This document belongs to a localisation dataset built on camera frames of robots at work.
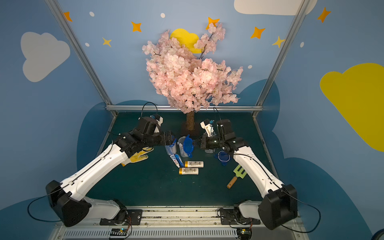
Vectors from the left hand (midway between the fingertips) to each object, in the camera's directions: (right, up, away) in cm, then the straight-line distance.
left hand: (170, 134), depth 76 cm
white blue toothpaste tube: (0, -17, +19) cm, 26 cm away
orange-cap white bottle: (+13, -19, +15) cm, 27 cm away
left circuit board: (-25, -48, -3) cm, 55 cm away
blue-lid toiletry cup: (-2, -10, +19) cm, 21 cm away
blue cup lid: (+10, -6, -1) cm, 11 cm away
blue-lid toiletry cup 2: (+22, -12, +21) cm, 33 cm away
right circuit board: (+38, -49, -3) cm, 62 cm away
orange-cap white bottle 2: (+7, -23, +12) cm, 27 cm away
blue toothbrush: (+3, -17, +19) cm, 26 cm away
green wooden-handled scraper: (+41, -24, +14) cm, 49 cm away
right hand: (+14, -4, -1) cm, 14 cm away
